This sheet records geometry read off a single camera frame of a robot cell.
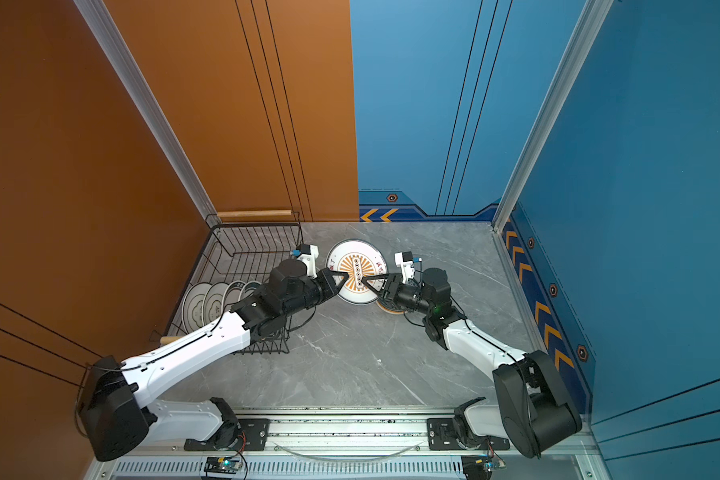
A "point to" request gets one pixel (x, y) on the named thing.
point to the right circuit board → (480, 467)
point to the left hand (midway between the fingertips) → (352, 273)
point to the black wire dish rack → (231, 260)
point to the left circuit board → (222, 465)
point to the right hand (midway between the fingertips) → (364, 287)
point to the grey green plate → (388, 306)
